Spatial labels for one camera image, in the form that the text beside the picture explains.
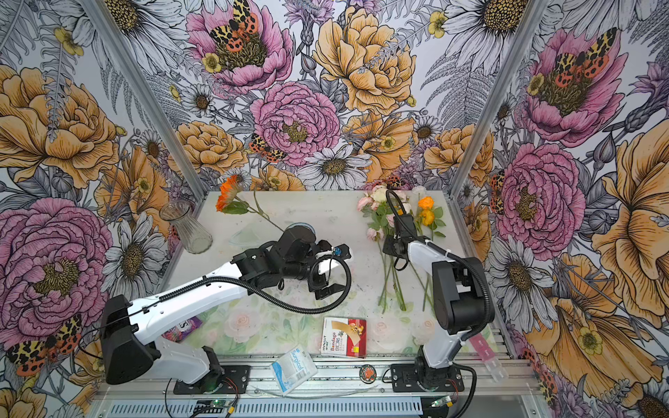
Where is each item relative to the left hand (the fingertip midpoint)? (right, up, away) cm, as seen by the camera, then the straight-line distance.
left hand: (336, 274), depth 73 cm
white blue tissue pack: (-13, -28, +3) cm, 31 cm away
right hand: (+20, +3, +25) cm, 32 cm away
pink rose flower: (+11, +22, +41) cm, 48 cm away
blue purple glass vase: (-10, +13, +9) cm, 19 cm away
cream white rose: (+17, +26, +36) cm, 47 cm away
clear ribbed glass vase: (-59, +7, +35) cm, 69 cm away
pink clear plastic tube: (+45, -28, +3) cm, 53 cm away
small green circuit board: (-33, -34, -1) cm, 48 cm away
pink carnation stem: (+17, +16, +33) cm, 40 cm away
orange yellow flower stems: (+37, +16, +36) cm, 54 cm away
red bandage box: (+3, -20, +6) cm, 21 cm away
